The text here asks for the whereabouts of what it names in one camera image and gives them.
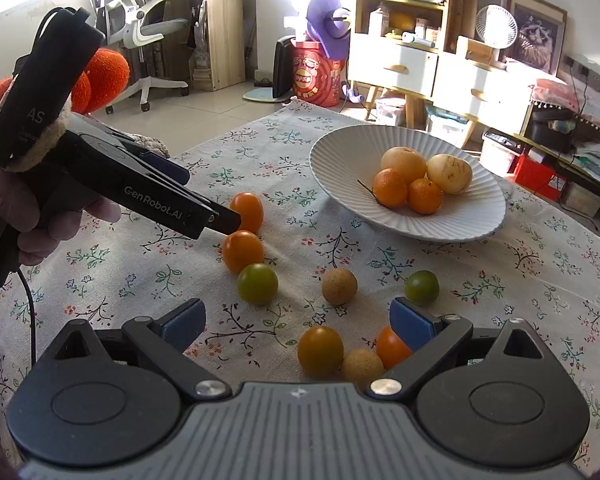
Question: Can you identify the purple plastic toy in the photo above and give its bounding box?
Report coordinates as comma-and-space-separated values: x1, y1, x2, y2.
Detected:
305, 0, 353, 61

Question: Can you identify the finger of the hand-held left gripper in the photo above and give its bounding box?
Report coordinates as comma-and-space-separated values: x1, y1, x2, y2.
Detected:
200, 200, 243, 237
122, 140, 192, 187

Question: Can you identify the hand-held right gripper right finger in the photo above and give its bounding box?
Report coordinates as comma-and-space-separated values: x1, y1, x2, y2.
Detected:
365, 296, 563, 401

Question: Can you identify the clear storage bin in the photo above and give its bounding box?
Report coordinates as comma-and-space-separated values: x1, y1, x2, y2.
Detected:
425, 107, 473, 148
480, 132, 523, 178
375, 96, 408, 128

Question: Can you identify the person's left hand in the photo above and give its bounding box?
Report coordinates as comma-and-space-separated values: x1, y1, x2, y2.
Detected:
0, 152, 122, 267

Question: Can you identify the beige fuzzy strap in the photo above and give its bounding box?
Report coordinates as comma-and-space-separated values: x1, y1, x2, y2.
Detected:
0, 105, 73, 173

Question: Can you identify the white desk fan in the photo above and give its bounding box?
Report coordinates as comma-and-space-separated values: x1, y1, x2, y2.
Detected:
475, 4, 520, 63

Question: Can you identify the red gift bucket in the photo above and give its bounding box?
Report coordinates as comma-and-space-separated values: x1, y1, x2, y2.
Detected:
291, 37, 348, 108

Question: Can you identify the long wooden cabinet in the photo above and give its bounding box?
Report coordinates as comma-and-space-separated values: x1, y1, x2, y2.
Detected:
522, 105, 600, 221

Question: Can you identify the wooden shelf cabinet white drawer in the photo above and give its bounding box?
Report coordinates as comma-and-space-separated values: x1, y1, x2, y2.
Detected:
347, 0, 453, 101

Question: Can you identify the red box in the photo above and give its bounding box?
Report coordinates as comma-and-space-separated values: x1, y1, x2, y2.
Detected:
512, 152, 566, 198

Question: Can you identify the grey knitted blanket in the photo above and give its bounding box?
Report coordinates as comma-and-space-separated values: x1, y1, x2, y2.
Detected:
107, 127, 173, 161

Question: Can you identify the white office chair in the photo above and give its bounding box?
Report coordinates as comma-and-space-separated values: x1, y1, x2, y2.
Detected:
80, 0, 191, 113

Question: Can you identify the brown longan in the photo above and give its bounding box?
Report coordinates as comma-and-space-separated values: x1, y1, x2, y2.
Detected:
342, 348, 385, 386
321, 268, 358, 306

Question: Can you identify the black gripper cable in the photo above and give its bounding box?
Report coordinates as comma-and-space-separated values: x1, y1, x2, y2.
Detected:
15, 267, 37, 386

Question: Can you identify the yellow-green tomato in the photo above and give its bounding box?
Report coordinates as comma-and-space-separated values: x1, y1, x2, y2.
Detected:
237, 263, 279, 306

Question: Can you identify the small wooden box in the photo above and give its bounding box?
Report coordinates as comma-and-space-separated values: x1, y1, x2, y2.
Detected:
455, 35, 498, 63

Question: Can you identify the framed cat picture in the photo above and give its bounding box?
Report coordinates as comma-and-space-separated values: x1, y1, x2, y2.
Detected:
500, 0, 568, 76

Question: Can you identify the wall socket panel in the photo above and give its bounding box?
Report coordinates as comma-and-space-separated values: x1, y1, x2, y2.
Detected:
562, 55, 600, 93

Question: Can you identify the low white drawer cabinet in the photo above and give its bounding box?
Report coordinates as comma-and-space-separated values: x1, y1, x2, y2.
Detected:
432, 50, 536, 136

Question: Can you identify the orange plush toy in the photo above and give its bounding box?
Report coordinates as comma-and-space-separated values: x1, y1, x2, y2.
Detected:
0, 47, 131, 131

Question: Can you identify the dark green tomato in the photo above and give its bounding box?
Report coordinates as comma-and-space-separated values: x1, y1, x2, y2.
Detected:
404, 270, 440, 306

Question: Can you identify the floral tablecloth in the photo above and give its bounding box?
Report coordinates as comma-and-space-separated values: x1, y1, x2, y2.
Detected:
0, 100, 600, 480

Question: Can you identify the black pot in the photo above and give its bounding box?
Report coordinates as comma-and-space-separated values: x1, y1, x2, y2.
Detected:
530, 120, 576, 153

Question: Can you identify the orange mandarin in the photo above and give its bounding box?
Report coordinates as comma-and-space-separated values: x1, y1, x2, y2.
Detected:
407, 178, 444, 216
372, 167, 409, 209

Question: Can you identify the black flat device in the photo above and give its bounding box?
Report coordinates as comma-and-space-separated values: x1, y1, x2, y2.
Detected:
271, 35, 297, 101

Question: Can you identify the pile of papers and cloth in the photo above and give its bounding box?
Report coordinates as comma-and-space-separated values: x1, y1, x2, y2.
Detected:
572, 140, 600, 181

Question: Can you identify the wooden desk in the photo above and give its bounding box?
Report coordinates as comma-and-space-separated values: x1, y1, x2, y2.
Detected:
150, 0, 258, 92

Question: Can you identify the pale yellow pepino melon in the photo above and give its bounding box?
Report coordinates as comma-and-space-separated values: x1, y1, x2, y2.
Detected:
426, 153, 473, 195

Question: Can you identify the white storage bin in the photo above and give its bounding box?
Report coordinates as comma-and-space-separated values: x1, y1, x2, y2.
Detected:
562, 182, 600, 218

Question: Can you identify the yellow pear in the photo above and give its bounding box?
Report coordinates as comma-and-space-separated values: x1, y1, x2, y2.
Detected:
380, 146, 428, 186

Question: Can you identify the white ribbed plate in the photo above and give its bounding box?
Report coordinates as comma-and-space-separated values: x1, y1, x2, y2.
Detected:
309, 125, 507, 243

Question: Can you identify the orange cherry tomato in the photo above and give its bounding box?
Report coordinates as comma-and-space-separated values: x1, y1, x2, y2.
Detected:
222, 230, 265, 274
376, 325, 413, 371
297, 326, 345, 379
228, 192, 265, 235

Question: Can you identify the pink tasseled cloth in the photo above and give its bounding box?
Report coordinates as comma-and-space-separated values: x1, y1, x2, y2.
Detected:
530, 77, 600, 141

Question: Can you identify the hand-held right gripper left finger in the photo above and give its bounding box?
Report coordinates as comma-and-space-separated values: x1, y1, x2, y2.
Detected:
45, 298, 233, 403

